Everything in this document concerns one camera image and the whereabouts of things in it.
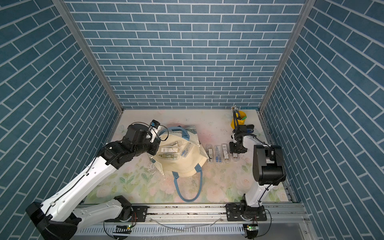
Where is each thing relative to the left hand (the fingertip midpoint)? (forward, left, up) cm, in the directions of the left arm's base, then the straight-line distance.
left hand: (163, 141), depth 73 cm
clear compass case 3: (+3, -42, -22) cm, 47 cm away
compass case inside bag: (+6, 0, -19) cm, 20 cm away
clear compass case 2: (+5, -35, -22) cm, 41 cm away
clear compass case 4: (+8, -10, -23) cm, 26 cm away
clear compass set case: (+6, -25, -21) cm, 33 cm away
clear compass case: (+6, -30, -23) cm, 38 cm away
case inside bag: (+3, +1, -21) cm, 22 cm away
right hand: (+9, -43, -24) cm, 50 cm away
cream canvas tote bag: (-8, -11, -21) cm, 25 cm away
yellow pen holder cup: (+29, -47, -12) cm, 57 cm away
